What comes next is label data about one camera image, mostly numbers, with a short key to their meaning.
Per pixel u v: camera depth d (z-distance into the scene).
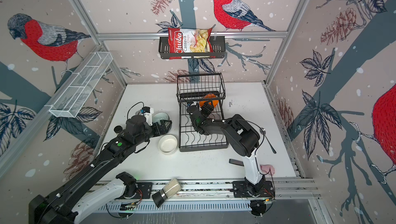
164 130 0.68
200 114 0.76
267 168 0.75
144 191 0.73
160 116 0.89
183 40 0.87
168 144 0.87
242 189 0.73
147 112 0.68
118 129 0.86
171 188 0.70
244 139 0.51
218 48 0.95
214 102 0.95
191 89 0.92
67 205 0.41
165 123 0.69
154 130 0.66
